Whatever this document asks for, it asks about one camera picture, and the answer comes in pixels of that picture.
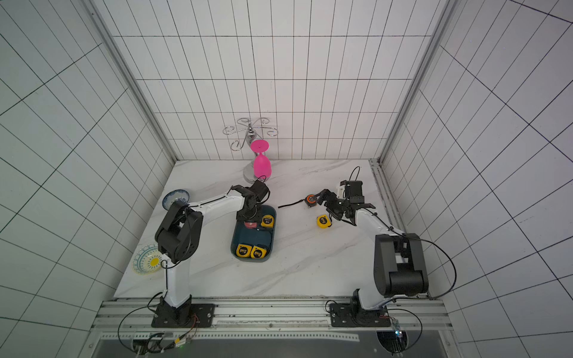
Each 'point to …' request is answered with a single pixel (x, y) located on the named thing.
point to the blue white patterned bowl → (174, 195)
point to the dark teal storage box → (260, 236)
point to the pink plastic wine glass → (262, 163)
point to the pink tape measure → (251, 224)
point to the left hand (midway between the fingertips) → (249, 222)
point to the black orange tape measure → (310, 201)
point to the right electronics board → (395, 340)
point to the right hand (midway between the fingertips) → (313, 201)
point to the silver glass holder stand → (250, 130)
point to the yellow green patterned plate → (147, 259)
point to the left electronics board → (146, 347)
